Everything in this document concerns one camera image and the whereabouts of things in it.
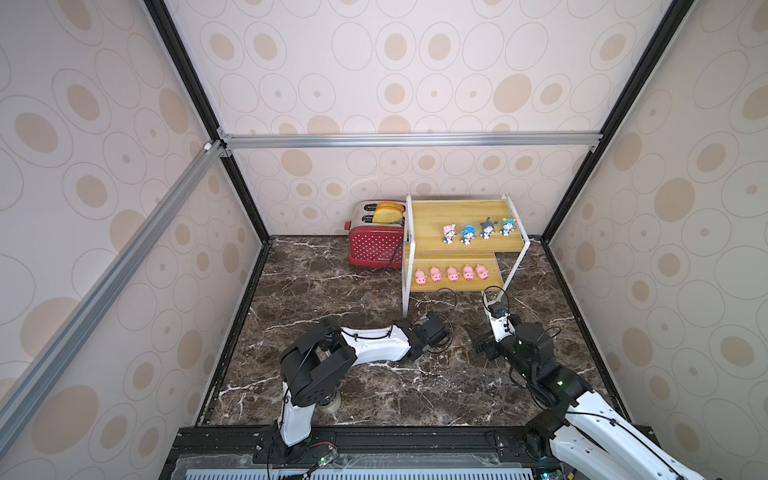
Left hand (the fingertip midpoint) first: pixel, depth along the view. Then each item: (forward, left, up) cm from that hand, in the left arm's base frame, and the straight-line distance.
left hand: (412, 340), depth 91 cm
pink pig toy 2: (+13, -6, +17) cm, 22 cm away
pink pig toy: (+12, -2, +16) cm, 20 cm away
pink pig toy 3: (+13, -11, +16) cm, 24 cm away
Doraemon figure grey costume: (+13, -17, +34) cm, 40 cm away
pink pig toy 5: (+14, -20, +16) cm, 29 cm away
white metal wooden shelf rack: (+11, -8, +31) cm, 34 cm away
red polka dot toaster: (+30, +13, +10) cm, 34 cm away
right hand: (-2, -18, +14) cm, 23 cm away
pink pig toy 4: (+14, -16, +16) cm, 27 cm away
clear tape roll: (-19, +22, -1) cm, 29 cm away
